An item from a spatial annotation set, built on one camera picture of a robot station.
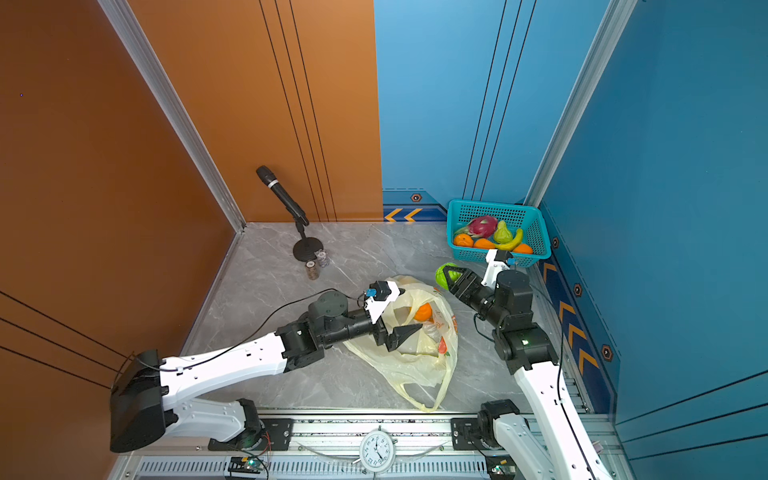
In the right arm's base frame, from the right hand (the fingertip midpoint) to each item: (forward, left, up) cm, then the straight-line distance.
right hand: (447, 274), depth 71 cm
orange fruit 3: (+2, +4, -23) cm, 23 cm away
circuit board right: (-35, -12, -30) cm, 48 cm away
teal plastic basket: (+42, -37, -21) cm, 60 cm away
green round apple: (0, +2, 0) cm, 2 cm away
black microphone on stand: (+32, +47, -26) cm, 62 cm away
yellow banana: (+31, -30, -25) cm, 51 cm away
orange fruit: (+31, -20, -24) cm, 44 cm away
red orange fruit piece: (+29, -34, -24) cm, 50 cm away
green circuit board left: (-35, +48, -28) cm, 66 cm away
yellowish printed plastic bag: (-10, +4, -24) cm, 27 cm away
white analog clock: (-32, +17, -24) cm, 44 cm away
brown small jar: (+19, +41, -23) cm, 51 cm away
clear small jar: (+24, +38, -23) cm, 51 cm away
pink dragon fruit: (+38, -20, -22) cm, 48 cm away
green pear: (+33, -27, -22) cm, 48 cm away
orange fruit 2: (+32, -12, -23) cm, 41 cm away
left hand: (-8, +9, -1) cm, 12 cm away
